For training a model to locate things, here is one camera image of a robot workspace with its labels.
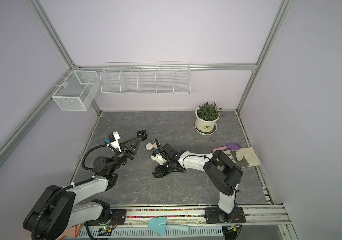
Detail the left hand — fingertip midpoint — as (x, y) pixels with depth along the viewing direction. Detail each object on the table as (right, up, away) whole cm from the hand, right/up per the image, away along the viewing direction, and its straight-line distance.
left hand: (142, 139), depth 71 cm
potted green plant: (+36, +13, +23) cm, 45 cm away
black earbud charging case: (0, +2, 0) cm, 2 cm away
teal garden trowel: (+8, -42, 0) cm, 42 cm away
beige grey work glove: (+59, -14, +22) cm, 64 cm away
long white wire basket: (-5, +39, +29) cm, 48 cm away
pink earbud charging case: (+2, -7, +28) cm, 29 cm away
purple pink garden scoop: (+54, -7, +27) cm, 60 cm away
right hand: (+5, -22, +14) cm, 27 cm away
